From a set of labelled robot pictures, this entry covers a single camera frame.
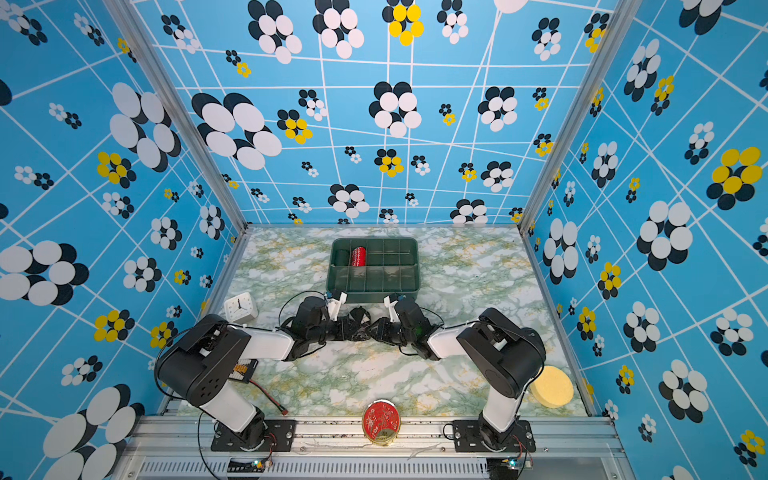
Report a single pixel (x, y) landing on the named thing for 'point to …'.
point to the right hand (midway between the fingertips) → (369, 331)
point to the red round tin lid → (381, 422)
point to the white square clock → (240, 308)
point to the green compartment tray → (368, 270)
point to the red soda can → (359, 257)
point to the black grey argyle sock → (359, 329)
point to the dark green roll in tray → (341, 257)
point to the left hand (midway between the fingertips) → (362, 326)
